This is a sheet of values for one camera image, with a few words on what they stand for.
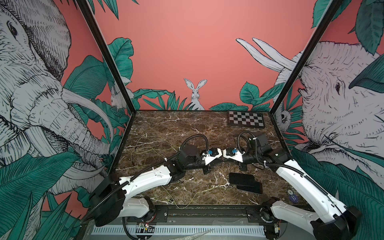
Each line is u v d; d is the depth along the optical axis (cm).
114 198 40
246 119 114
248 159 62
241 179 86
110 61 90
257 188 87
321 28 76
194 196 80
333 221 37
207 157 61
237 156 60
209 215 75
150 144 101
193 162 60
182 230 70
